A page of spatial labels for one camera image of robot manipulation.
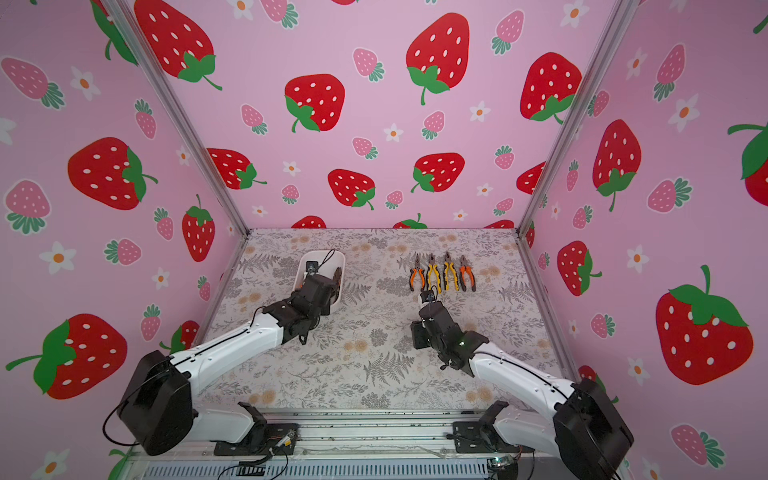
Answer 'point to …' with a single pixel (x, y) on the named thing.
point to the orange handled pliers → (463, 268)
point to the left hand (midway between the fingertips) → (319, 292)
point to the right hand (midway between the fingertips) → (421, 322)
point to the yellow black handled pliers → (446, 266)
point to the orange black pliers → (421, 273)
